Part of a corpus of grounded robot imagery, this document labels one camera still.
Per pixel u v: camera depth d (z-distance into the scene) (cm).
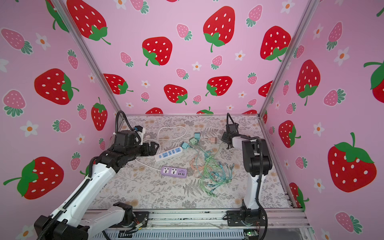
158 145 76
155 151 72
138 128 68
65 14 70
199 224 73
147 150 67
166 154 95
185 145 101
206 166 92
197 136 107
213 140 104
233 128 92
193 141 103
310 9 69
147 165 93
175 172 88
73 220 39
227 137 98
